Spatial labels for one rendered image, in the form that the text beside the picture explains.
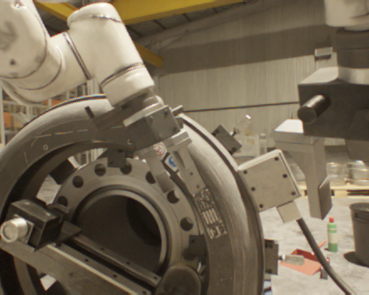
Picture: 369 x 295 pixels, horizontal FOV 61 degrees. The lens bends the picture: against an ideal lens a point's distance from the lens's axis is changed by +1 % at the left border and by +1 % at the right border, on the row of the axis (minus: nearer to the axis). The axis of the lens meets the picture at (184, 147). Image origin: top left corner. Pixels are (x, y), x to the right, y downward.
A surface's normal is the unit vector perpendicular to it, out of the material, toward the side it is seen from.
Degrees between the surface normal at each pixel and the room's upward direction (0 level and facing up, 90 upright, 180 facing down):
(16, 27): 91
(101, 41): 92
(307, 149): 114
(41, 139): 90
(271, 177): 90
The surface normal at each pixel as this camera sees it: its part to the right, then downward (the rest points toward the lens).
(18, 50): 0.31, 0.14
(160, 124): 0.42, -0.12
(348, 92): -0.67, 0.44
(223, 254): -0.24, 0.03
